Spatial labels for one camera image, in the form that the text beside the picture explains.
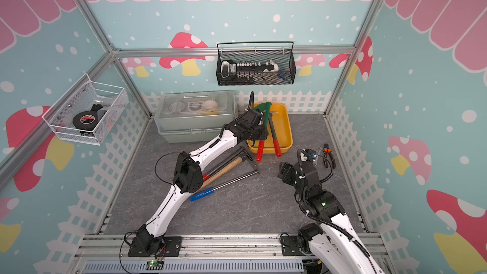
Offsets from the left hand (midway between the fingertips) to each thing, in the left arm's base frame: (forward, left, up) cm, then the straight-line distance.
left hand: (266, 135), depth 95 cm
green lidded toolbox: (+4, +35, +8) cm, 36 cm away
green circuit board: (-54, +44, -15) cm, 71 cm away
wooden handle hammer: (-11, +17, -10) cm, 23 cm away
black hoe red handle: (-9, -6, -3) cm, 11 cm away
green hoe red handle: (+17, 0, +3) cm, 18 cm away
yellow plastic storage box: (+25, -11, -11) cm, 29 cm away
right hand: (-21, -7, +8) cm, 24 cm away
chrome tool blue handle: (-27, +29, -9) cm, 41 cm away
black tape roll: (-12, +70, +22) cm, 75 cm away
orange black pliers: (-1, -33, -11) cm, 35 cm away
